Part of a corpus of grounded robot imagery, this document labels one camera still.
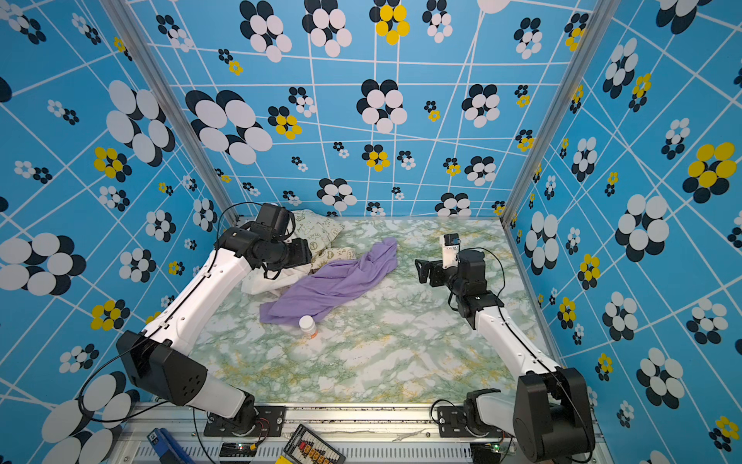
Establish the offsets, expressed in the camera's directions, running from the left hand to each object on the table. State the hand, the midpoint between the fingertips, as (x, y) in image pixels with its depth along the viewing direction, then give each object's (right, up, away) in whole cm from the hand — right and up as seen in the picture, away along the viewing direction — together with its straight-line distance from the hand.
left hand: (306, 254), depth 80 cm
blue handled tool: (-29, -45, -13) cm, 55 cm away
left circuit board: (-15, -49, -8) cm, 52 cm away
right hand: (+37, -2, +5) cm, 37 cm away
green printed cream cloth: (-1, +7, +26) cm, 27 cm away
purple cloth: (+4, -11, +15) cm, 19 cm away
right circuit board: (+46, -48, -10) cm, 68 cm away
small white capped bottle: (0, -21, +3) cm, 21 cm away
